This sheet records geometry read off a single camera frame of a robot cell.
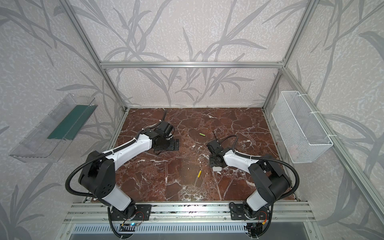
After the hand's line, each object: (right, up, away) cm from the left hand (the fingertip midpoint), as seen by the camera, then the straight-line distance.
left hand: (174, 142), depth 89 cm
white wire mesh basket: (+59, +7, -28) cm, 66 cm away
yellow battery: (+15, -18, -3) cm, 24 cm away
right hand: (+24, -10, +4) cm, 27 cm away
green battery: (+17, +3, +15) cm, 23 cm away
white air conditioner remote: (+26, -16, -2) cm, 30 cm away
